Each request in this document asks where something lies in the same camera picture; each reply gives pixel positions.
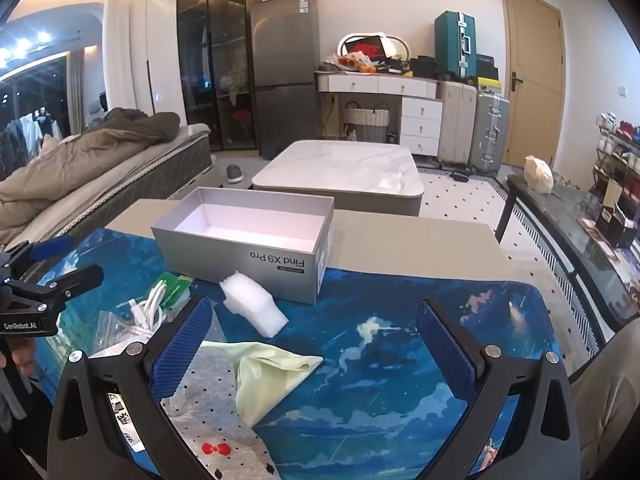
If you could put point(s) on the silver refrigerator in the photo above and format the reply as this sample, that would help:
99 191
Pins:
285 60

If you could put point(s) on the shoe rack with shoes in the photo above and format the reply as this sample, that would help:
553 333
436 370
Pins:
620 150

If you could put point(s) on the teal suitcase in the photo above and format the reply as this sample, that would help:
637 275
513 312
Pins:
452 45

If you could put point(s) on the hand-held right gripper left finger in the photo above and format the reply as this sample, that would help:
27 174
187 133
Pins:
180 355

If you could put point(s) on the red black shoe box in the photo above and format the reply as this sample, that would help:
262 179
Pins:
367 47

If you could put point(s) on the wicker basket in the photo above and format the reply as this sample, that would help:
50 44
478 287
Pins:
365 120

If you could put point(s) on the grey dotted sock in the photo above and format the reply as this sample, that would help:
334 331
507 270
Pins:
210 425

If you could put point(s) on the black glass side table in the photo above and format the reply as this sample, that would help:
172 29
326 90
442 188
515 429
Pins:
560 220

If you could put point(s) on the tan wooden door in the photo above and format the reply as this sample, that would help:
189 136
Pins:
532 60

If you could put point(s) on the silver suitcase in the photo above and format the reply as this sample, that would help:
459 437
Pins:
490 130

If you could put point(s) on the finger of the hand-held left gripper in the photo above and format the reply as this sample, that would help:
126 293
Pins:
52 248
75 282

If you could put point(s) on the cream plastic bag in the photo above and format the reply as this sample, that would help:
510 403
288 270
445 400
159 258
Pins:
538 174

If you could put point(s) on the blue printed desk mat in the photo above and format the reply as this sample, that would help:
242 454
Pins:
360 360

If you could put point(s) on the person's leg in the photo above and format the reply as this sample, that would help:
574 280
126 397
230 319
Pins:
610 400

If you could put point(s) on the green foil packet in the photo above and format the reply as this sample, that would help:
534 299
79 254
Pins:
179 287

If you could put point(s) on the oranges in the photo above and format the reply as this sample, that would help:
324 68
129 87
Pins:
367 68

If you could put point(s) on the black box on side table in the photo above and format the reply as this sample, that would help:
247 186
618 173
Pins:
617 227

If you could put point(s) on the white dotted rug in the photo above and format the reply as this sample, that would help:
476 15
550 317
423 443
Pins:
465 200

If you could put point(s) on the white foam piece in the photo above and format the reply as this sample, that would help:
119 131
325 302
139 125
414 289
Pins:
252 305

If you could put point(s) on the brown duvet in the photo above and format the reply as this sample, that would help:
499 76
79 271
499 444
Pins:
90 150

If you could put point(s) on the grey slipper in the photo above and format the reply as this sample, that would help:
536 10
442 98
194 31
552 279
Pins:
234 173

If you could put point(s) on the white dresser with drawers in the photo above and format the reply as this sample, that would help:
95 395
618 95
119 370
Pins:
420 125

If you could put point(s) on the white marble coffee table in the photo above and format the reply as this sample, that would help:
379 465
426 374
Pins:
340 170

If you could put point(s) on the grey cardboard box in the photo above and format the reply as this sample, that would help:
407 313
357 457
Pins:
250 255

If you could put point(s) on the clear plastic bag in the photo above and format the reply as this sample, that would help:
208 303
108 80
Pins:
112 325

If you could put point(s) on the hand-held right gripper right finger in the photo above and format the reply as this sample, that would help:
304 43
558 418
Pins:
445 355

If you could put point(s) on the pale green cloth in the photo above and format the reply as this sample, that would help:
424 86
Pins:
270 375

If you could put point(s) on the beige suitcase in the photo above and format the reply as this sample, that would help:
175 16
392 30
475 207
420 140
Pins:
456 120

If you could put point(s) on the person's left hand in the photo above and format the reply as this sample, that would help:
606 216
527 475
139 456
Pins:
22 357

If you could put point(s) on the dark glass display cabinet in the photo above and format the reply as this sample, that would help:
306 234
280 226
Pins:
212 60

